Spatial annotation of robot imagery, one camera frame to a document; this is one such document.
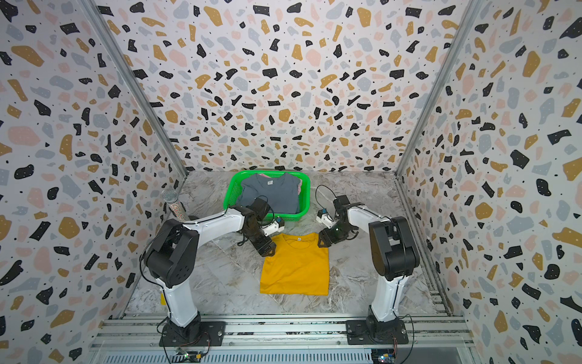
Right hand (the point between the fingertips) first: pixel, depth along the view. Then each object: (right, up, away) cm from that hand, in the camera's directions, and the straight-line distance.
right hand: (326, 241), depth 95 cm
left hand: (-23, -1, -3) cm, 24 cm away
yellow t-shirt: (-11, -8, -6) cm, 15 cm away
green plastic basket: (-42, +21, +8) cm, 47 cm away
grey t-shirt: (-20, +21, +11) cm, 31 cm away
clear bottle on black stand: (-54, +19, -19) cm, 61 cm away
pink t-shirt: (-12, +24, +14) cm, 30 cm away
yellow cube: (-60, -17, -15) cm, 64 cm away
